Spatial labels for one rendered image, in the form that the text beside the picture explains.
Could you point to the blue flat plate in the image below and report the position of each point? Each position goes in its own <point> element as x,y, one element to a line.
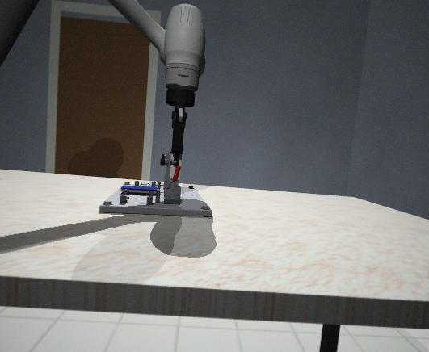
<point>139,189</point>

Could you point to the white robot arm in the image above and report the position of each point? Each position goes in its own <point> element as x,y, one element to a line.
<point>184,39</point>

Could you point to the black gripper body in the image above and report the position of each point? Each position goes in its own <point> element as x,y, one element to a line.
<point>181,98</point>

